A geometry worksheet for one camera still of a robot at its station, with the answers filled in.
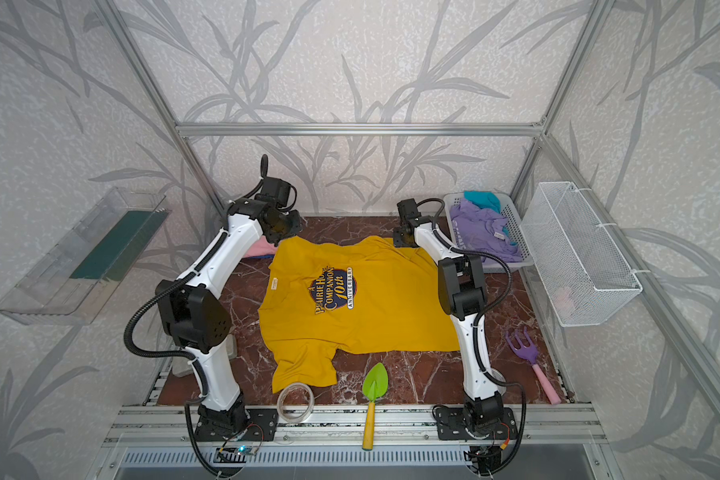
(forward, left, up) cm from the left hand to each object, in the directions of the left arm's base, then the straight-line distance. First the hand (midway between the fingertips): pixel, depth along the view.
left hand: (300, 218), depth 89 cm
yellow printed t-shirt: (-13, -5, -23) cm, 27 cm away
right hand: (+10, -33, -17) cm, 38 cm away
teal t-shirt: (+22, -64, -12) cm, 68 cm away
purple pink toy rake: (-33, -68, -21) cm, 79 cm away
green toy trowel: (-42, -23, -19) cm, 52 cm away
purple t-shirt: (+12, -63, -19) cm, 66 cm away
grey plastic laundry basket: (+12, -73, -15) cm, 75 cm away
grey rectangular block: (-38, +30, -19) cm, 52 cm away
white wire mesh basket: (-28, -66, +14) cm, 73 cm away
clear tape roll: (-47, +1, -19) cm, 51 cm away
